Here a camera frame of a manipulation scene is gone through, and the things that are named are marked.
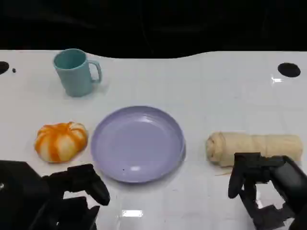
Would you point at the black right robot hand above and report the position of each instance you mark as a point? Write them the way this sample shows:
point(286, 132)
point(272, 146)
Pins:
point(285, 175)

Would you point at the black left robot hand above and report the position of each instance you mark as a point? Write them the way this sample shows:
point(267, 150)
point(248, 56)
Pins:
point(79, 179)

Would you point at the beige towel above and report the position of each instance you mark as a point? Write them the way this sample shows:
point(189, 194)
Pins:
point(254, 145)

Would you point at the orange and white bread roll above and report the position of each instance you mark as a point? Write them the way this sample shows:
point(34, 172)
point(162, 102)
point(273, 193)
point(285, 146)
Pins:
point(60, 142)

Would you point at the lilac plate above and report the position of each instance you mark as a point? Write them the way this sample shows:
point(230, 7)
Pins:
point(136, 146)

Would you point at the pale green mug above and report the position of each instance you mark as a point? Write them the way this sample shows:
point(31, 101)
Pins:
point(73, 76)

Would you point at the black table grommet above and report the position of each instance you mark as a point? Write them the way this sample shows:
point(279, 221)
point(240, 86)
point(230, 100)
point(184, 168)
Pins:
point(3, 67)
point(289, 70)

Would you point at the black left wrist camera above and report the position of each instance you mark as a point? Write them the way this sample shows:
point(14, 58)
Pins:
point(19, 189)

